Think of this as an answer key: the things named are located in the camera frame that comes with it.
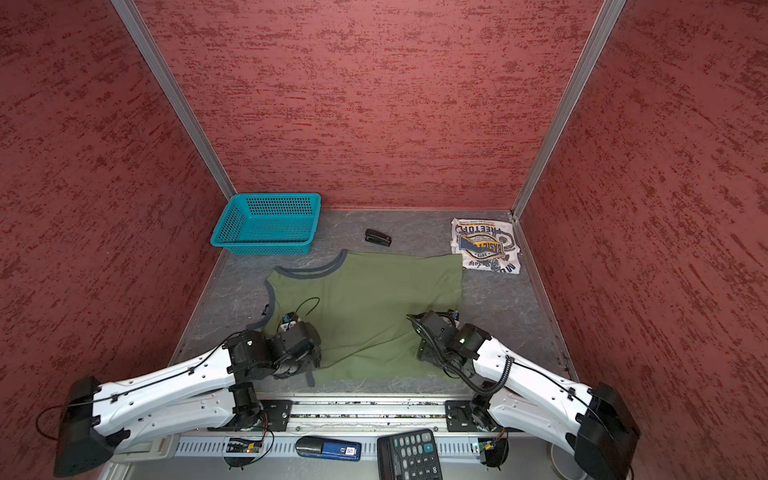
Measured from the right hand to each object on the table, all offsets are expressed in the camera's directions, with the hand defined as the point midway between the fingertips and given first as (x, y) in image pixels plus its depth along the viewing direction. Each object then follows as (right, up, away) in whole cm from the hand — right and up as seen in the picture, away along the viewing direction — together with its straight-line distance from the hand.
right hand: (430, 363), depth 79 cm
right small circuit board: (+14, -18, -9) cm, 24 cm away
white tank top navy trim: (+24, +31, +28) cm, 48 cm away
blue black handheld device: (-25, -15, -12) cm, 31 cm away
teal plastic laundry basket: (-55, +40, +38) cm, 78 cm away
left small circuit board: (-49, -18, -6) cm, 52 cm away
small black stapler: (-16, +34, +31) cm, 49 cm away
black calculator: (-6, -17, -11) cm, 21 cm away
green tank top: (-20, +13, +10) cm, 26 cm away
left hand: (-32, 0, -2) cm, 32 cm away
